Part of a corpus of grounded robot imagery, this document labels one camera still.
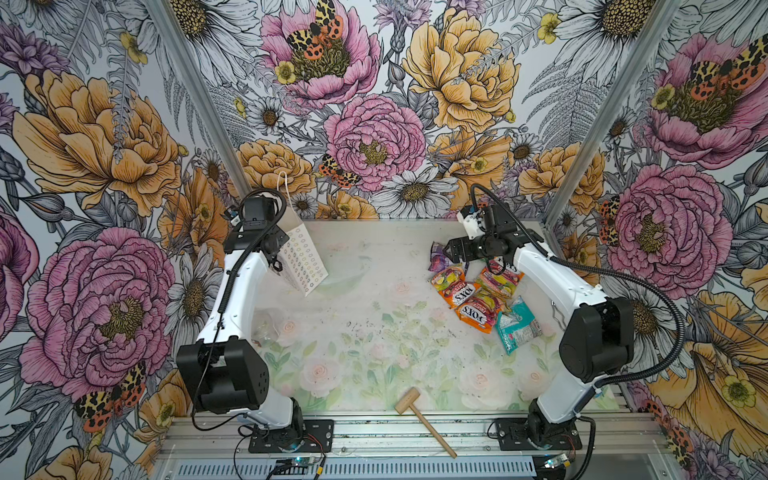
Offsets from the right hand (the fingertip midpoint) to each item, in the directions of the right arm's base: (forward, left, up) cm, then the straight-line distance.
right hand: (458, 256), depth 89 cm
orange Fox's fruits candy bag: (-1, 0, -15) cm, 15 cm away
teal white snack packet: (-15, -17, -14) cm, 27 cm away
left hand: (-1, +52, +7) cm, 52 cm away
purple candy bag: (+10, +3, -14) cm, 18 cm away
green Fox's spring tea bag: (+2, -16, -14) cm, 22 cm away
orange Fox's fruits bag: (-12, -6, -14) cm, 19 cm away
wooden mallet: (-34, +16, -16) cm, 41 cm away
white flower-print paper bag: (+2, +47, -4) cm, 47 cm away
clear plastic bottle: (-14, +58, -16) cm, 62 cm away
